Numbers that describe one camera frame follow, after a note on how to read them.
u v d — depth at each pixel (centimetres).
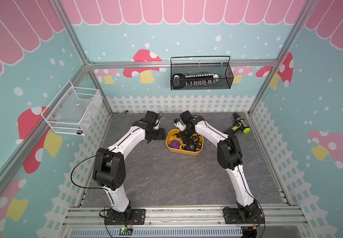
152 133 74
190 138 95
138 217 74
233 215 74
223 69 92
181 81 90
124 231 73
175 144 99
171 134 101
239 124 109
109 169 48
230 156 60
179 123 93
